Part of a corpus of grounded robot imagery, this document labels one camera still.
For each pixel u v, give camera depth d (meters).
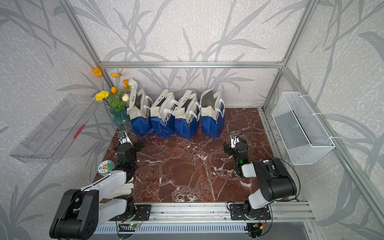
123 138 0.74
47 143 0.64
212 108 0.84
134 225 0.70
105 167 0.81
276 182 0.45
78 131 0.68
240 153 0.70
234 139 0.79
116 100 0.92
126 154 0.64
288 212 0.75
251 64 0.95
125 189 0.80
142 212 0.73
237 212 0.73
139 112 0.87
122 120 0.99
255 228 0.77
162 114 0.88
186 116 0.91
